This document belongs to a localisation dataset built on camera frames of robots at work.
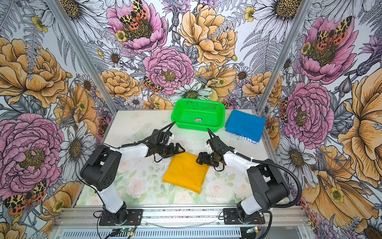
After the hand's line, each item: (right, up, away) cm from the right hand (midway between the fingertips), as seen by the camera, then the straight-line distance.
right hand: (202, 165), depth 88 cm
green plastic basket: (-2, +32, +31) cm, 45 cm away
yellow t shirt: (-10, -3, -1) cm, 11 cm away
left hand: (-14, +5, +4) cm, 16 cm away
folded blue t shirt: (+32, +23, +20) cm, 45 cm away
